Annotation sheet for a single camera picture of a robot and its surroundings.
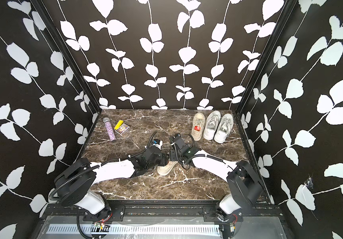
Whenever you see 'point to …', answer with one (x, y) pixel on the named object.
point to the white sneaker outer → (226, 123)
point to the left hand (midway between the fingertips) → (169, 153)
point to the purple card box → (122, 129)
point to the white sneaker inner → (213, 119)
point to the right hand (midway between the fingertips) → (172, 151)
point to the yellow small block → (119, 123)
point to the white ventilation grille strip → (143, 229)
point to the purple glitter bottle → (109, 129)
